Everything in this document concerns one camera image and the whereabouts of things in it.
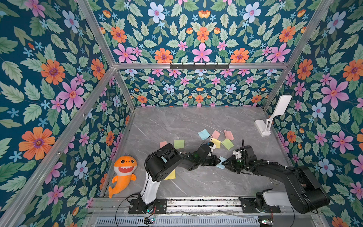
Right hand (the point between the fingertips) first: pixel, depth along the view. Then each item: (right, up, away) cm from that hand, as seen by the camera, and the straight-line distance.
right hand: (224, 162), depth 88 cm
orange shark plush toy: (-59, 0, -9) cm, 60 cm away
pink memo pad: (-43, +9, +14) cm, 46 cm away
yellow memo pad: (-33, -7, -4) cm, 34 cm away
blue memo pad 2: (-31, +11, -33) cm, 47 cm away
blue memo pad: (-3, -2, -1) cm, 4 cm away
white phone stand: (+32, +21, +14) cm, 41 cm away
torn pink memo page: (-3, +16, +15) cm, 22 cm away
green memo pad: (-30, +10, +9) cm, 33 cm away
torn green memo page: (+4, +10, +10) cm, 15 cm away
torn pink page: (+7, +16, +15) cm, 23 cm away
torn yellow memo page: (-3, +11, +12) cm, 16 cm away
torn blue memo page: (-12, +16, +14) cm, 25 cm away
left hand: (-1, +1, 0) cm, 2 cm away
